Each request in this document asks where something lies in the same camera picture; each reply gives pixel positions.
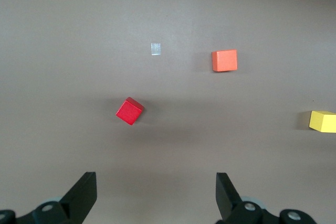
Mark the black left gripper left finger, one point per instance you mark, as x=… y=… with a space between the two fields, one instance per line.
x=78 y=200

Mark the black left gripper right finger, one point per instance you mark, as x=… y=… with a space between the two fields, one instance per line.
x=228 y=203

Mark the red wooden block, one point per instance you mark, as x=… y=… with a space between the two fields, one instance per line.
x=130 y=112

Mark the yellow wooden block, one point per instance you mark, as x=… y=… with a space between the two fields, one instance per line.
x=324 y=121

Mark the orange wooden block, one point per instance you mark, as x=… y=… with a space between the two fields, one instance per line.
x=224 y=60

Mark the clear tape piece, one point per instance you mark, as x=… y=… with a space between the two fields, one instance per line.
x=156 y=49

